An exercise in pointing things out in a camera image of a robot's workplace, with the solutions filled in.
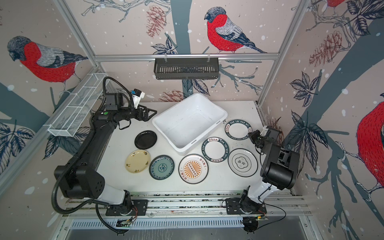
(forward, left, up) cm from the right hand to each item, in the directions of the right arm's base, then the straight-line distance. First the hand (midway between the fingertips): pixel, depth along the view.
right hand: (250, 133), depth 94 cm
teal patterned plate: (-22, +55, -6) cm, 59 cm away
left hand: (-2, +59, +25) cm, 64 cm away
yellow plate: (-19, +70, -5) cm, 73 cm away
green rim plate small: (+7, +6, -5) cm, 10 cm away
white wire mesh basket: (-1, +97, +27) cm, 101 cm away
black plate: (-5, +69, -3) cm, 69 cm away
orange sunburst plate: (-22, +35, -6) cm, 42 cm away
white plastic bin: (+11, +41, -5) cm, 43 cm away
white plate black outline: (-17, +6, -7) cm, 19 cm away
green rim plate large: (-10, +22, -5) cm, 24 cm away
